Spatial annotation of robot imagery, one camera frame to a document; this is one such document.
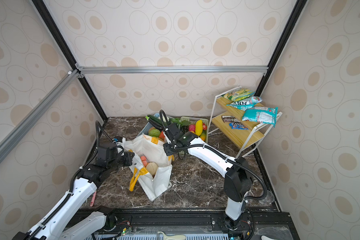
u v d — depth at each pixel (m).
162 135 0.98
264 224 0.74
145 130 1.05
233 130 0.92
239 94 0.78
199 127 1.05
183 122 1.09
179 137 0.61
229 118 0.96
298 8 0.68
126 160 0.69
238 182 0.45
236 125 0.92
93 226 0.57
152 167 0.85
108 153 0.59
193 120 1.15
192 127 1.06
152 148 0.88
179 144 0.57
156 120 1.06
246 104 0.74
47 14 0.70
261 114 0.70
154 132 1.00
